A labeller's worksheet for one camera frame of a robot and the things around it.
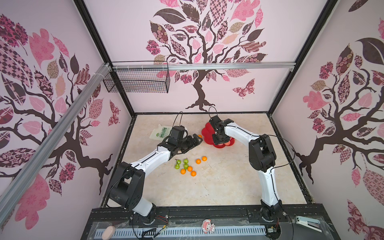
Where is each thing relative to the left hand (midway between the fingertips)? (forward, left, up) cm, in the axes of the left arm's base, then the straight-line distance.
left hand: (198, 144), depth 86 cm
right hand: (+10, -15, -9) cm, 20 cm away
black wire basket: (+39, +39, +20) cm, 59 cm away
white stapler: (-38, -54, -10) cm, 67 cm away
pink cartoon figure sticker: (-40, -4, -10) cm, 41 cm away
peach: (+5, -19, -7) cm, 21 cm away
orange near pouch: (+14, -1, -11) cm, 18 cm away
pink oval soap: (-41, +43, -12) cm, 61 cm away
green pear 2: (-5, +8, -12) cm, 15 cm away
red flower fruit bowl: (+17, -7, -12) cm, 22 cm away
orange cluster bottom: (-13, +3, -12) cm, 18 cm away
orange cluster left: (-12, +9, -12) cm, 19 cm away
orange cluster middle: (-5, 0, -12) cm, 13 cm away
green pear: (-9, +13, -12) cm, 20 cm away
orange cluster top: (-10, +5, -12) cm, 17 cm away
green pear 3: (-8, +8, -12) cm, 17 cm away
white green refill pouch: (+17, +27, -12) cm, 34 cm away
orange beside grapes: (-4, -4, -11) cm, 12 cm away
